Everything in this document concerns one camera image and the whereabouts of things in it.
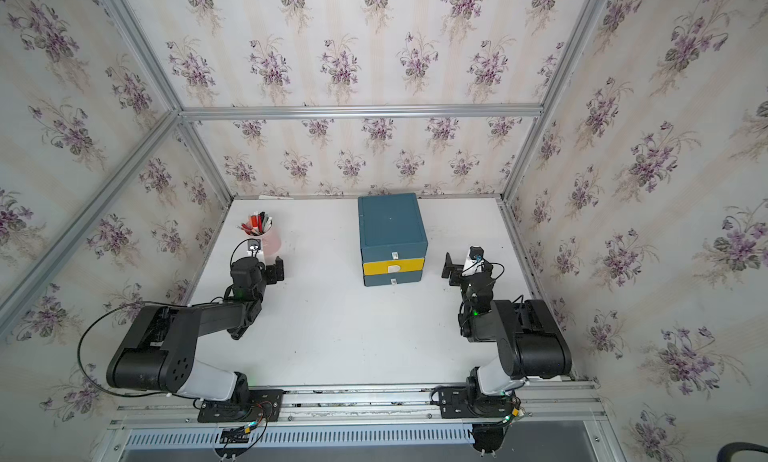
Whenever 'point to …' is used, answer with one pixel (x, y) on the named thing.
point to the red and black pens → (258, 224)
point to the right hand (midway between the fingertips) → (467, 255)
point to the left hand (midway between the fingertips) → (264, 259)
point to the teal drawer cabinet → (392, 239)
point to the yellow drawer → (393, 266)
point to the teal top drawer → (395, 252)
